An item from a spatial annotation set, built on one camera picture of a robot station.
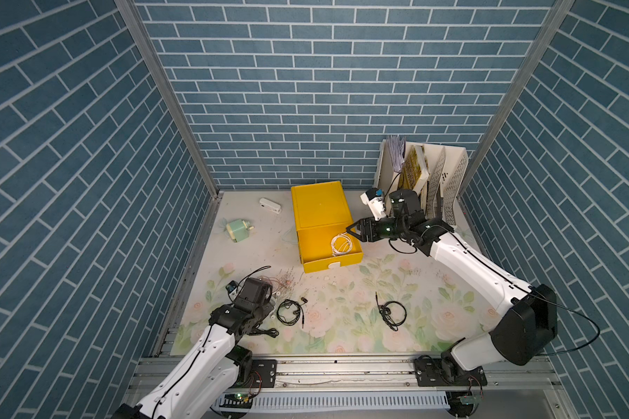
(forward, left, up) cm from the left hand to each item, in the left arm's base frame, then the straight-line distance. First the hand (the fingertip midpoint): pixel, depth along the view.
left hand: (272, 306), depth 84 cm
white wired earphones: (+16, -22, +13) cm, 30 cm away
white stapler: (+44, +7, 0) cm, 45 cm away
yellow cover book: (+41, -50, +22) cm, 68 cm away
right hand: (+16, -26, +22) cm, 37 cm away
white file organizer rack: (+52, -63, +13) cm, 83 cm away
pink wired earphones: (+11, -3, -3) cm, 12 cm away
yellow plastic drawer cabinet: (+19, -17, +13) cm, 29 cm away
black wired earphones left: (-7, +5, -2) cm, 9 cm away
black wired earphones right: (-1, -37, -2) cm, 37 cm away
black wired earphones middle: (-1, -5, -3) cm, 6 cm away
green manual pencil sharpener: (+28, +16, +3) cm, 33 cm away
